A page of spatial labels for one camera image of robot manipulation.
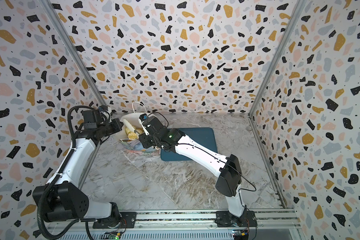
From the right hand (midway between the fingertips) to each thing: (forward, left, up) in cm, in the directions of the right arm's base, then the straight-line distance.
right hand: (139, 134), depth 72 cm
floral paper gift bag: (+15, +8, -5) cm, 18 cm away
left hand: (+10, +12, -1) cm, 16 cm away
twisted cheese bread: (+5, +8, -8) cm, 12 cm away
